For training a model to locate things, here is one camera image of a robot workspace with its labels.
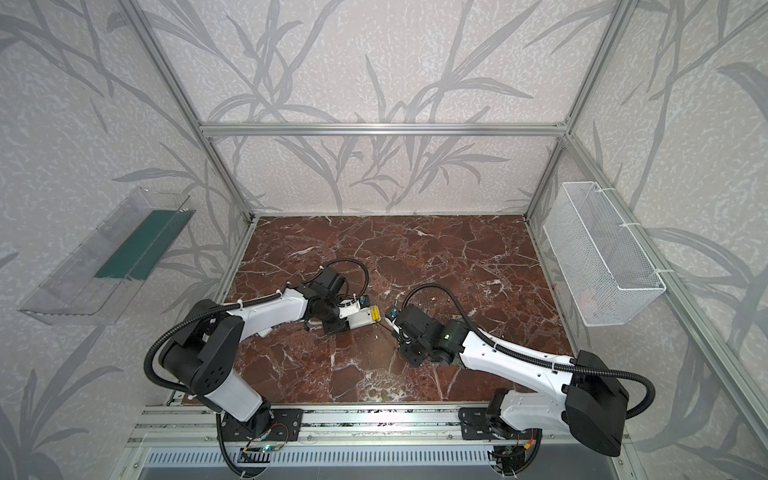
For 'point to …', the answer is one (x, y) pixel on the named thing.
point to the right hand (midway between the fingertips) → (406, 333)
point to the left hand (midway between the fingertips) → (347, 308)
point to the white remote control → (366, 316)
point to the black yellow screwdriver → (375, 317)
